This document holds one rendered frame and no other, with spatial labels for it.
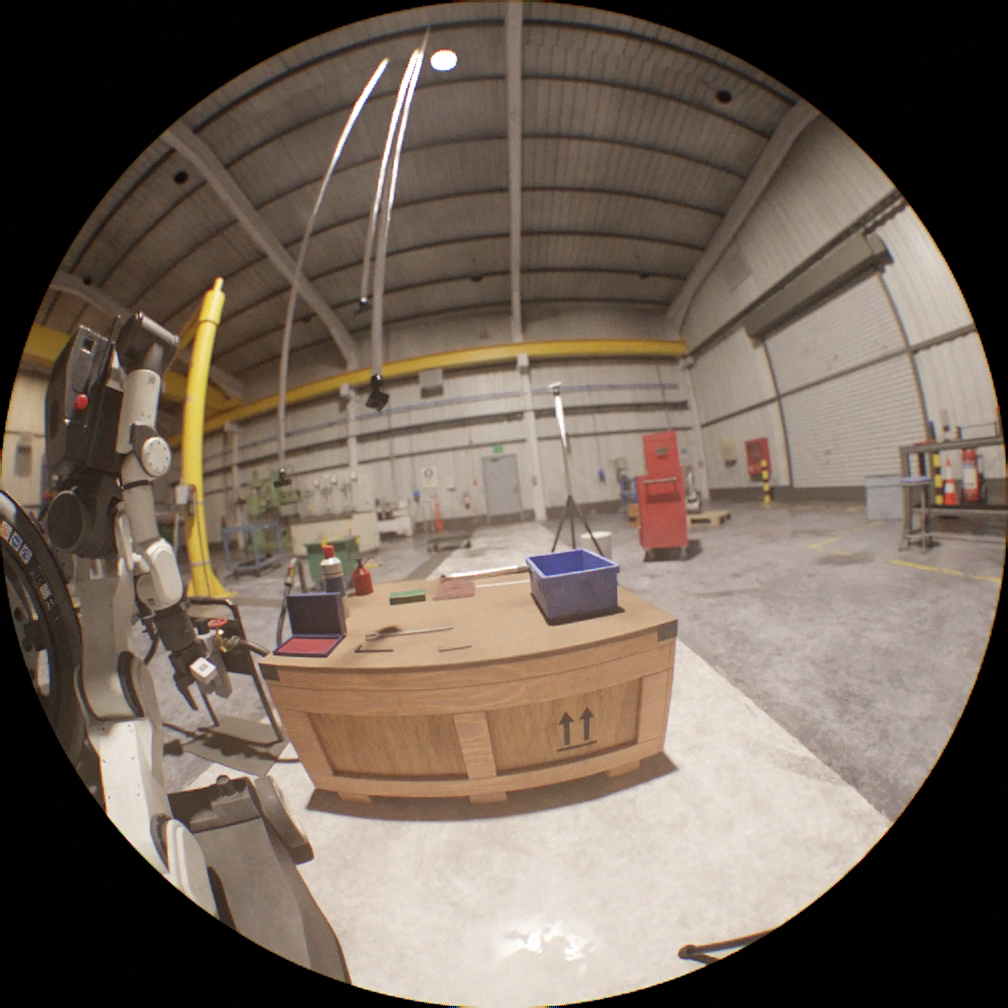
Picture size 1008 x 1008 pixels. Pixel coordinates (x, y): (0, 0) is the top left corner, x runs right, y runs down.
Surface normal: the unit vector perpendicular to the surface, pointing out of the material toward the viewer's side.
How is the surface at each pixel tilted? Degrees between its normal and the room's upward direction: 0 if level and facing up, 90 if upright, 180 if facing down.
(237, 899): 0
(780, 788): 0
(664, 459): 91
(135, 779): 28
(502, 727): 90
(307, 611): 83
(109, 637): 56
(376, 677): 90
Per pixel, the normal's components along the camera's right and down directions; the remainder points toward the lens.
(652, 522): -0.51, 0.07
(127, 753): 0.24, -0.91
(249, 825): -0.11, -0.99
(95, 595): 0.54, -0.61
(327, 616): 0.08, -0.11
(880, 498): -0.87, 0.11
